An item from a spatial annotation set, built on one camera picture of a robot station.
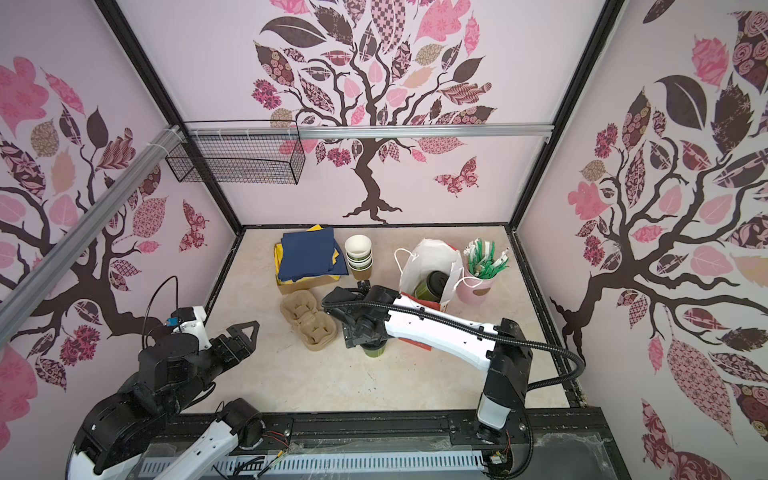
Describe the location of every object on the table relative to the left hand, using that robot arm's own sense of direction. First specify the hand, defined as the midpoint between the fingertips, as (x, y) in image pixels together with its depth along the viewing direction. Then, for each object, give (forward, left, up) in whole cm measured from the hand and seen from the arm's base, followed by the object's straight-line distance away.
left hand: (249, 337), depth 64 cm
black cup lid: (+22, -45, -11) cm, 51 cm away
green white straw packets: (+27, -60, -8) cm, 66 cm away
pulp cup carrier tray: (+19, -2, -23) cm, 30 cm away
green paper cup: (+20, -41, -13) cm, 47 cm away
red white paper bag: (+27, -43, -4) cm, 51 cm away
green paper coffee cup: (+4, -27, -21) cm, 34 cm away
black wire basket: (+82, +33, -8) cm, 88 cm away
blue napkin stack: (+41, -2, -22) cm, 47 cm away
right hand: (+6, -25, -10) cm, 28 cm away
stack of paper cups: (+31, -21, -11) cm, 39 cm away
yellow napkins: (+40, +10, -23) cm, 47 cm away
